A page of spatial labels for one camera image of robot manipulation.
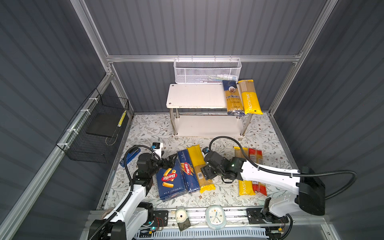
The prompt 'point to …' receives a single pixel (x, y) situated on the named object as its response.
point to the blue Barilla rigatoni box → (170, 180)
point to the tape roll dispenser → (182, 219)
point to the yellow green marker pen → (123, 116)
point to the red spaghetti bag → (256, 154)
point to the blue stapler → (130, 155)
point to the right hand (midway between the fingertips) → (208, 168)
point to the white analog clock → (215, 215)
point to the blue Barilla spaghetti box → (188, 170)
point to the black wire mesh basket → (90, 137)
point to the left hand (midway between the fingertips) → (170, 153)
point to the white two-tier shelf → (199, 110)
